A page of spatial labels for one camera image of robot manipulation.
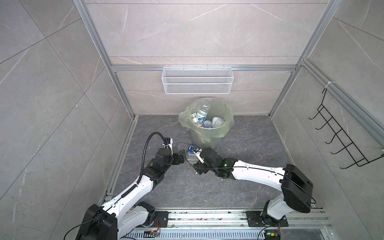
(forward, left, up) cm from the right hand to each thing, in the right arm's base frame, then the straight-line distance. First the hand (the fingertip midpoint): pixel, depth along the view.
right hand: (200, 157), depth 84 cm
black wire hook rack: (-14, -63, +22) cm, 68 cm away
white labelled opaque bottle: (+19, -11, +9) cm, 24 cm away
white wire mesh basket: (+48, +2, +19) cm, 52 cm away
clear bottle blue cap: (+19, -5, +8) cm, 21 cm away
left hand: (+4, +13, +5) cm, 15 cm away
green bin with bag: (+12, -3, +3) cm, 13 cm away
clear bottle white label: (+26, -2, +10) cm, 28 cm away
